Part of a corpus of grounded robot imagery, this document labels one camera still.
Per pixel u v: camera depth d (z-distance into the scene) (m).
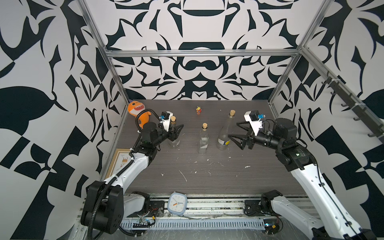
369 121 0.55
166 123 0.70
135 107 1.04
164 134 0.72
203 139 0.87
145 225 0.73
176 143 0.89
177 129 0.73
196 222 0.71
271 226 0.71
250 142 0.57
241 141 0.56
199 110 1.08
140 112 0.56
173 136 0.72
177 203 0.73
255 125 0.56
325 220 0.40
